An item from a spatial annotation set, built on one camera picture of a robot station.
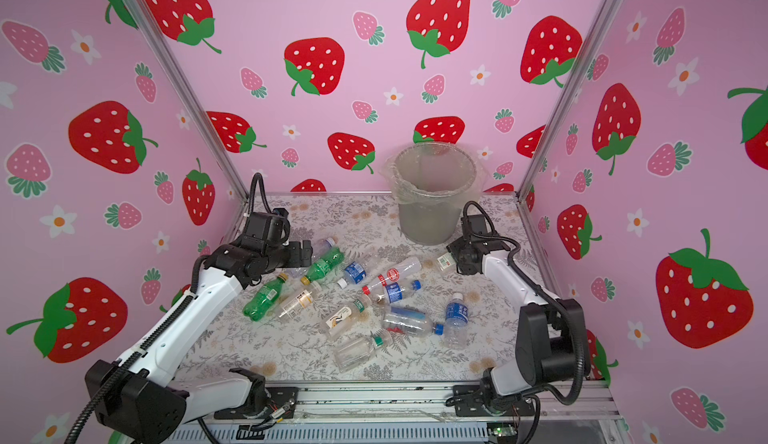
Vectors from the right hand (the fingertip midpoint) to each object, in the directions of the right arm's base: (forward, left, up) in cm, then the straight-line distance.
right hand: (453, 249), depth 91 cm
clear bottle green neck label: (-31, +26, -11) cm, 42 cm away
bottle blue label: (-20, -2, -8) cm, 22 cm away
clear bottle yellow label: (-19, +44, -6) cm, 49 cm away
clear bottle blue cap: (-13, +16, -6) cm, 22 cm away
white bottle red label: (-6, +2, +2) cm, 6 cm away
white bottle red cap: (-8, +18, -7) cm, 21 cm away
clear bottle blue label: (-8, +30, -6) cm, 32 cm away
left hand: (-12, +43, +10) cm, 46 cm away
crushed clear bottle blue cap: (-19, +12, -11) cm, 25 cm away
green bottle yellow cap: (-3, +40, -9) cm, 41 cm away
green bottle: (-21, +56, -6) cm, 60 cm away
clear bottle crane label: (-25, +31, -5) cm, 40 cm away
